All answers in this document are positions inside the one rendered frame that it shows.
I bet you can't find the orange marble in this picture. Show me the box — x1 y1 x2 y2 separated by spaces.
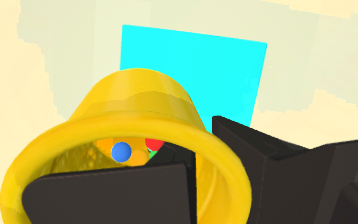
129 149 149 166

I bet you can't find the red marble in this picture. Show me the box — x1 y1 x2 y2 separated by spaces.
145 138 165 151

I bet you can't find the yellow cup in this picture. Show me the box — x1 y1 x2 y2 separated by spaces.
0 68 251 224

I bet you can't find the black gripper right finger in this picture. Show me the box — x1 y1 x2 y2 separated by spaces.
212 115 358 224

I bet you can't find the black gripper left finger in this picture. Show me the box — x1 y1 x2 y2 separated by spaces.
21 142 198 224

